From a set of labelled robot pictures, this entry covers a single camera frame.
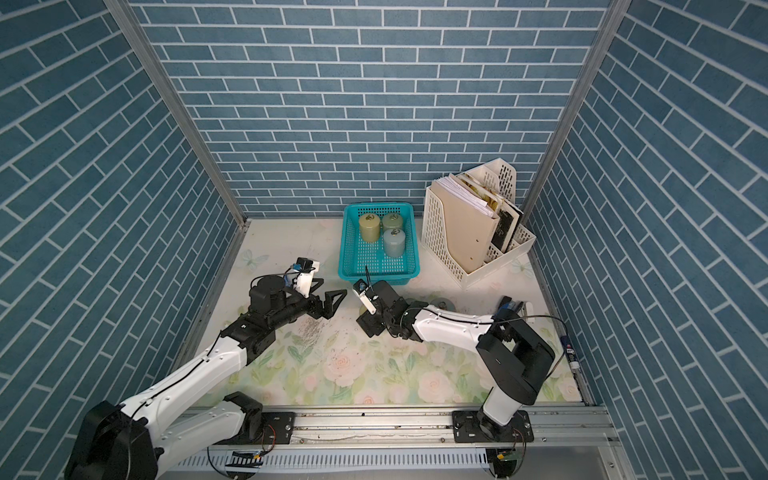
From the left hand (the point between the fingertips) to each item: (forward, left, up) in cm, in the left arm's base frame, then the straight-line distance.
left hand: (341, 288), depth 79 cm
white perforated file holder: (+45, -53, +5) cm, 69 cm away
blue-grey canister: (+26, -14, -11) cm, 32 cm away
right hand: (0, -7, -11) cm, 14 cm away
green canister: (+35, -13, -9) cm, 38 cm away
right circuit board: (-35, -42, -19) cm, 58 cm away
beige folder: (+16, -36, +7) cm, 40 cm away
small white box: (+2, -57, -16) cm, 60 cm away
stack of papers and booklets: (+28, -35, +12) cm, 47 cm away
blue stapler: (+5, -51, -16) cm, 53 cm away
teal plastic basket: (+24, -2, -18) cm, 30 cm away
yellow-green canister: (+34, -5, -10) cm, 36 cm away
